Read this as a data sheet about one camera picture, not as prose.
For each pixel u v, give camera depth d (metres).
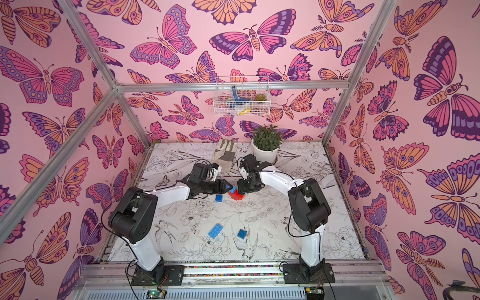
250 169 0.74
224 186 0.84
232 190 0.90
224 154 1.13
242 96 0.95
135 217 0.49
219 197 0.95
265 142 0.97
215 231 0.84
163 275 0.71
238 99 0.94
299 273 0.73
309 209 0.50
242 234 0.83
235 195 0.92
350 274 0.75
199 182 0.76
